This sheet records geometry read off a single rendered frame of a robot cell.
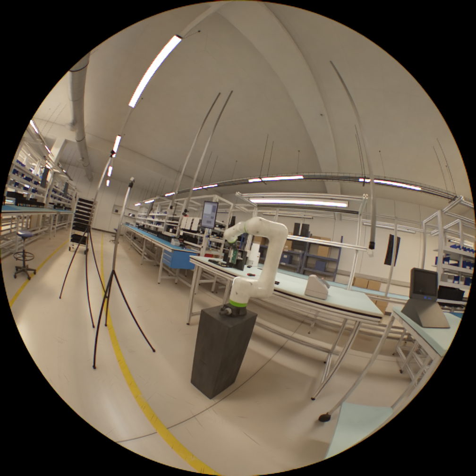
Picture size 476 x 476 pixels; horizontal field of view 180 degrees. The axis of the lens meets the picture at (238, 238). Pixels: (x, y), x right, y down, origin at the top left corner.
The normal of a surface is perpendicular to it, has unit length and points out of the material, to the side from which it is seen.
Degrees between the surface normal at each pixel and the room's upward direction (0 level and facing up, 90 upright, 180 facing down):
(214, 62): 180
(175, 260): 90
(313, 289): 90
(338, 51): 180
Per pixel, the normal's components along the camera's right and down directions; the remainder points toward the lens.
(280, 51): -0.22, 0.98
